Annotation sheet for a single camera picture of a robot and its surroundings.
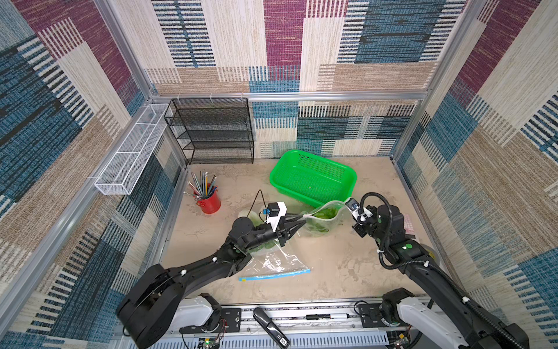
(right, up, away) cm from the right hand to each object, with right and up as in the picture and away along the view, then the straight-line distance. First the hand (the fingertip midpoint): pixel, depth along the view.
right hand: (357, 210), depth 82 cm
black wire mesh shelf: (-62, +36, +28) cm, 77 cm away
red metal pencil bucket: (-60, 0, +15) cm, 62 cm away
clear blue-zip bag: (-32, -18, -1) cm, 37 cm away
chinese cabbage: (-15, -2, -10) cm, 18 cm away
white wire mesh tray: (-80, +13, -11) cm, 82 cm away
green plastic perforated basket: (-13, +11, +29) cm, 34 cm away
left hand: (-21, -1, -13) cm, 25 cm away
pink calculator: (+26, -9, +12) cm, 30 cm away
